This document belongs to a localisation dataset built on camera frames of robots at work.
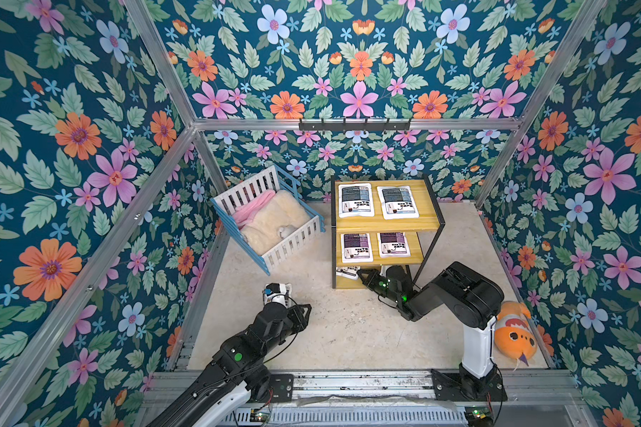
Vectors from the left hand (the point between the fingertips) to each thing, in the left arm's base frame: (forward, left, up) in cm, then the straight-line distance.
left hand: (315, 309), depth 76 cm
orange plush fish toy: (-11, -57, -4) cm, 58 cm away
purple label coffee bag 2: (+17, -26, +6) cm, 31 cm away
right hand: (+16, -15, -8) cm, 23 cm away
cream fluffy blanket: (+44, +13, -4) cm, 46 cm away
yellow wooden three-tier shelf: (+14, -19, +21) cm, 32 cm away
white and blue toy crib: (+56, +15, +4) cm, 58 cm away
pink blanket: (+41, +28, 0) cm, 50 cm away
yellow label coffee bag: (+17, -12, -10) cm, 23 cm away
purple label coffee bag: (+17, -14, +6) cm, 23 cm away
